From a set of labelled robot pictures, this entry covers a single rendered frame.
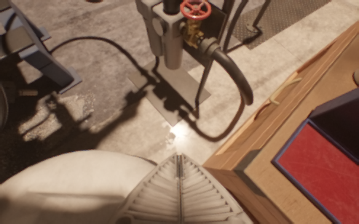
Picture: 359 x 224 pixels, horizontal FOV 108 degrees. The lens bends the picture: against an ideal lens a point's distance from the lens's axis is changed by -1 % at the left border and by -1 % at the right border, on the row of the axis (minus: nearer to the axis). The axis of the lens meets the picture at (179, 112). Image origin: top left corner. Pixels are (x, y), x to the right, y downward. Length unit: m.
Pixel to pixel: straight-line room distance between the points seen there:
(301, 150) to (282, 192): 0.08
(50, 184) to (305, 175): 0.51
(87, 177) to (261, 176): 0.36
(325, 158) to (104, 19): 1.37
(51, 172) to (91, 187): 0.11
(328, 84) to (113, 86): 0.89
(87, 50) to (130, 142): 0.71
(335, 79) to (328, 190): 0.24
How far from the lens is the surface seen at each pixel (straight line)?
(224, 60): 0.37
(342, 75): 0.48
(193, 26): 0.40
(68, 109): 0.96
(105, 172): 0.39
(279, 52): 1.24
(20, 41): 0.96
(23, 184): 0.49
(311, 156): 0.33
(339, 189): 0.35
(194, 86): 0.83
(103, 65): 1.03
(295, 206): 0.31
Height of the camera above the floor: 0.71
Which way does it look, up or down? 69 degrees down
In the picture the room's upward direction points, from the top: 4 degrees clockwise
